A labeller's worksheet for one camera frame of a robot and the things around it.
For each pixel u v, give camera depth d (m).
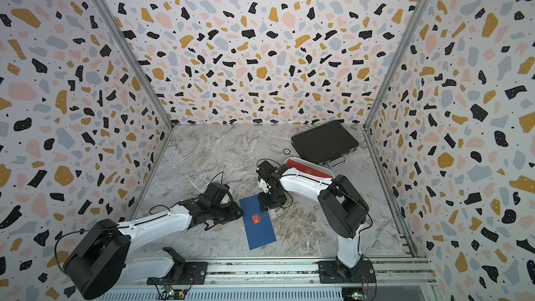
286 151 1.10
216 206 0.71
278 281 0.73
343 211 0.48
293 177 0.61
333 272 0.73
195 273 0.74
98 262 0.41
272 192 0.75
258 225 0.86
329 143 1.07
